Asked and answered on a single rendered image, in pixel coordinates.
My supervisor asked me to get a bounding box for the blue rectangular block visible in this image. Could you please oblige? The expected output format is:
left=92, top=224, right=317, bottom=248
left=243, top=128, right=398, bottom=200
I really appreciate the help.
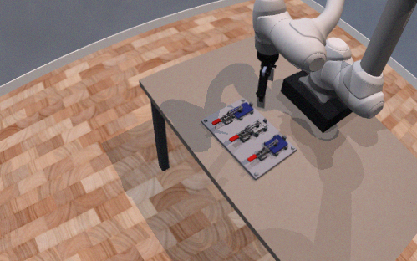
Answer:
left=231, top=102, right=254, bottom=119

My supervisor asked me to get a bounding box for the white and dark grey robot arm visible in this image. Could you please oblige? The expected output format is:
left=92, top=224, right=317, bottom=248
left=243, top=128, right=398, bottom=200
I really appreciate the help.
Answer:
left=252, top=0, right=417, bottom=119

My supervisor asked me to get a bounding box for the blue rectangular plate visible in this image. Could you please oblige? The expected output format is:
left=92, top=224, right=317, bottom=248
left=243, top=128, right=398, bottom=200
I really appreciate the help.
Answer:
left=264, top=135, right=288, bottom=155

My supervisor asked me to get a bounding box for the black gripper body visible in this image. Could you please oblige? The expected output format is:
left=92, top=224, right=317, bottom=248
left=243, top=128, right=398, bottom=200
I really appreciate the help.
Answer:
left=257, top=52, right=279, bottom=73

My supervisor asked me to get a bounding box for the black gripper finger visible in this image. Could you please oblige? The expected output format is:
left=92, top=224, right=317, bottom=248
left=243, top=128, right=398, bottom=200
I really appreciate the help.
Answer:
left=268, top=62, right=277, bottom=81
left=256, top=63, right=272, bottom=109

